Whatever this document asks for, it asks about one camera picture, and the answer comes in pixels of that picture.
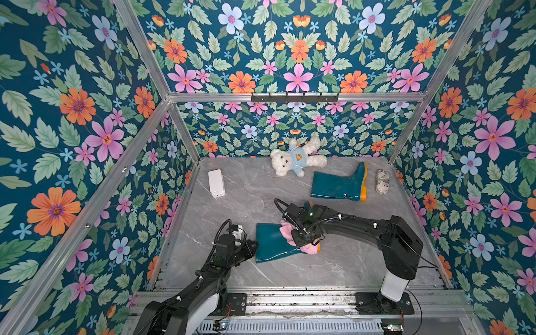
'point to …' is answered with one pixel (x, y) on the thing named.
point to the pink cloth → (287, 228)
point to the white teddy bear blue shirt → (297, 158)
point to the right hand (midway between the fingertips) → (302, 236)
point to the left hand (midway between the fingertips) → (261, 242)
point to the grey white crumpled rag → (382, 182)
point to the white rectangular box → (216, 183)
